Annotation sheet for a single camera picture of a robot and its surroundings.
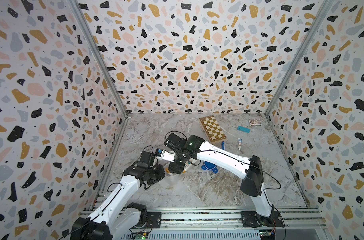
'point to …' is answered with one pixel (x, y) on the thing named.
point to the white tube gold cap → (186, 165)
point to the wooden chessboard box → (213, 129)
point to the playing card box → (255, 122)
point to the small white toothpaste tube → (239, 143)
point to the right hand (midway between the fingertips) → (172, 166)
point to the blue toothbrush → (223, 145)
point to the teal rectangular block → (243, 129)
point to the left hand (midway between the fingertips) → (168, 173)
